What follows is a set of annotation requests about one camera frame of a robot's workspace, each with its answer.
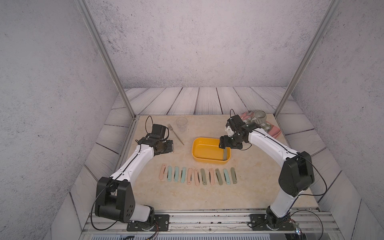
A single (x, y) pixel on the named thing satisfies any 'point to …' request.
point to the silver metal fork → (170, 128)
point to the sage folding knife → (233, 174)
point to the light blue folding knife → (183, 175)
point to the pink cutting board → (273, 130)
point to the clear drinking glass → (182, 122)
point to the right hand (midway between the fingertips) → (225, 145)
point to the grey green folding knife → (219, 176)
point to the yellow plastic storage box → (206, 150)
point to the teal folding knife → (226, 176)
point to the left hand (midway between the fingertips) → (170, 147)
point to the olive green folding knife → (203, 176)
